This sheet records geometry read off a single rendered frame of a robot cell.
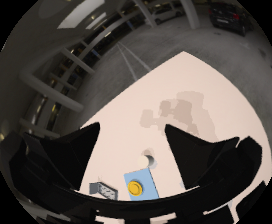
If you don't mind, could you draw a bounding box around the yellow round plate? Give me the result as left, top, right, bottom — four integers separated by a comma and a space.
127, 181, 143, 196

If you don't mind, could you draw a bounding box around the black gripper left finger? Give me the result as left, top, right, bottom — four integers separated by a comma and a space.
23, 121, 100, 192

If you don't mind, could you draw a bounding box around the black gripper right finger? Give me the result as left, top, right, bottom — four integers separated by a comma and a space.
164, 124, 240, 189

